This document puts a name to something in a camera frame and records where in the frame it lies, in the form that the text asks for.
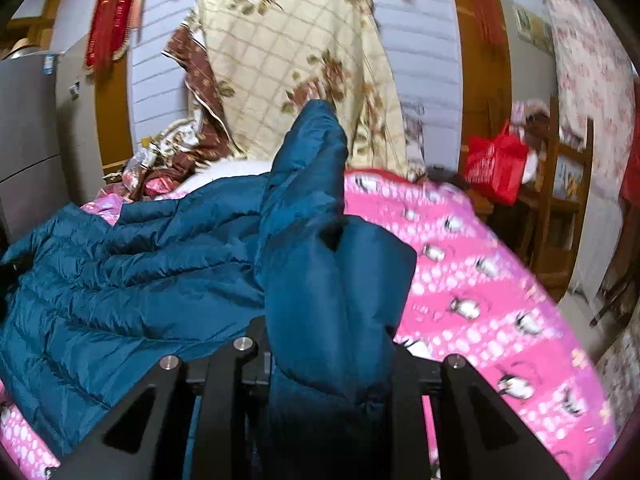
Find brown patterned quilt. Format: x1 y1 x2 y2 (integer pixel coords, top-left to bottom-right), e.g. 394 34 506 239
132 25 241 201

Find cream floral quilt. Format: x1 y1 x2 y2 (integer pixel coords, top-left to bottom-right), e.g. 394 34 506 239
182 0 408 171

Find pink cloth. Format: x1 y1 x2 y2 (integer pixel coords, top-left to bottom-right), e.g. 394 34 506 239
512 100 551 126

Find red tasselled wall hanging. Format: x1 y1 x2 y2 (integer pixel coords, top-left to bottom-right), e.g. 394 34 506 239
82 0 146 76

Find teal puffer jacket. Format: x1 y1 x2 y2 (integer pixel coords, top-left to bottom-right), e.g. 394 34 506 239
0 100 418 480

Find wooden chair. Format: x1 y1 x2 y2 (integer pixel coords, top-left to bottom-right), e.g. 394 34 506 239
487 92 596 301

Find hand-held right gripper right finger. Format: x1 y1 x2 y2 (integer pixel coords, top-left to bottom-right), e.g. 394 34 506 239
392 345 571 480

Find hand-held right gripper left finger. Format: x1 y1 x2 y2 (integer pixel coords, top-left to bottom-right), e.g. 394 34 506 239
50 316 273 480

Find red plastic bag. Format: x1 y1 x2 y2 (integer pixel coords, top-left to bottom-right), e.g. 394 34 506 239
462 120 531 206

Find framed wall pictures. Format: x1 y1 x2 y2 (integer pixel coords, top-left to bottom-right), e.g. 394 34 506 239
515 5 556 56

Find white pillow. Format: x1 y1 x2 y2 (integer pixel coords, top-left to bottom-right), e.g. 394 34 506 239
175 160 273 196

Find grey refrigerator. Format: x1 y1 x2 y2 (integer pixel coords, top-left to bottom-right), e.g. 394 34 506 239
0 50 71 246

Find red cloth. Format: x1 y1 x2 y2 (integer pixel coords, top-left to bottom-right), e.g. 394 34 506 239
620 140 640 206

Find pink penguin blanket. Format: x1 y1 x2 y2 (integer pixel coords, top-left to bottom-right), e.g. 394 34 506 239
0 167 621 480

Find clear plastic bag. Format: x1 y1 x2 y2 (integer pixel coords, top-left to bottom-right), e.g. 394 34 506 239
120 147 166 196

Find floral curtain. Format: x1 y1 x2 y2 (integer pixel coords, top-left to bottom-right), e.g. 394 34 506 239
542 0 640 311

